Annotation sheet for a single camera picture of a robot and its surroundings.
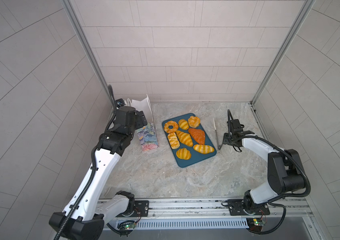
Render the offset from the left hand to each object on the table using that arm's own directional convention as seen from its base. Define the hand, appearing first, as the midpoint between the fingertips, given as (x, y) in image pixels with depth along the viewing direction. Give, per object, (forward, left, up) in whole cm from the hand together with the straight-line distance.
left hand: (138, 114), depth 71 cm
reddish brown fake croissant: (+5, -32, -26) cm, 42 cm away
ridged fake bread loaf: (0, -16, -26) cm, 31 cm away
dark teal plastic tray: (-9, -30, -29) cm, 43 cm away
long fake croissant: (+2, -23, -25) cm, 34 cm away
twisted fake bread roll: (-5, -34, -27) cm, 44 cm away
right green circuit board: (-41, -55, -30) cm, 75 cm away
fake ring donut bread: (+15, -13, -28) cm, 34 cm away
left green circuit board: (-42, +5, -29) cm, 51 cm away
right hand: (+2, -50, -28) cm, 57 cm away
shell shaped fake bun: (-8, -22, -26) cm, 35 cm away
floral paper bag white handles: (-2, -2, -17) cm, 17 cm away
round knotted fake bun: (+15, -30, -26) cm, 42 cm away
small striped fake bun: (+13, -23, -26) cm, 37 cm away
